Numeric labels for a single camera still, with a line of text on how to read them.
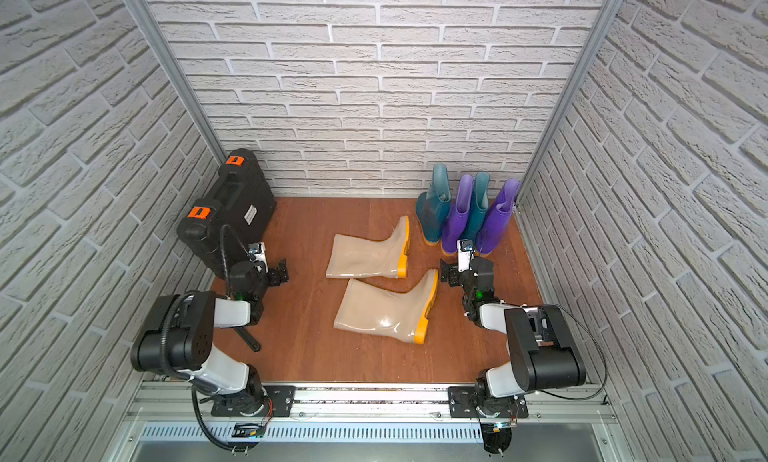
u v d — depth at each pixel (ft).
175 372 1.52
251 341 2.73
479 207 2.71
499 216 2.72
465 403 2.42
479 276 2.28
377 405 2.46
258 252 2.70
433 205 2.88
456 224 2.76
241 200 2.87
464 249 2.61
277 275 2.81
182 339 1.48
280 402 2.39
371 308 2.87
